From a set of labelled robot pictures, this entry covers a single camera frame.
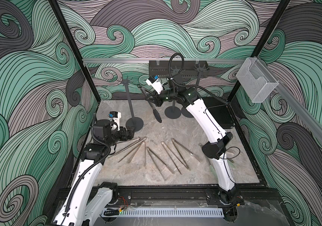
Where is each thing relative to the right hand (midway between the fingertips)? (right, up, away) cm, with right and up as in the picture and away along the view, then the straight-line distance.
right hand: (144, 98), depth 72 cm
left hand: (-8, -15, 0) cm, 17 cm away
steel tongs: (-12, -31, +20) cm, 39 cm away
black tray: (+57, -6, +38) cm, 68 cm away
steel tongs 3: (+16, -38, +15) cm, 44 cm away
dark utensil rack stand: (-10, -16, +32) cm, 37 cm away
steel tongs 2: (+11, -43, +11) cm, 46 cm away
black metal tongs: (+5, -7, +2) cm, 9 cm away
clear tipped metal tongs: (+53, -37, +12) cm, 66 cm away
